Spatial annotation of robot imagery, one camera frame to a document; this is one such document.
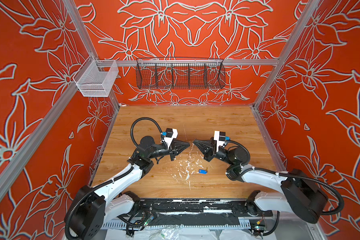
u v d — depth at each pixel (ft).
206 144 2.07
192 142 2.15
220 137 1.90
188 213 2.38
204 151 2.12
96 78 3.07
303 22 2.47
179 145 2.10
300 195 1.39
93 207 1.29
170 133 1.94
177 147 2.08
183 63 3.02
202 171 2.81
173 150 2.01
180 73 3.18
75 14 2.38
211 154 2.00
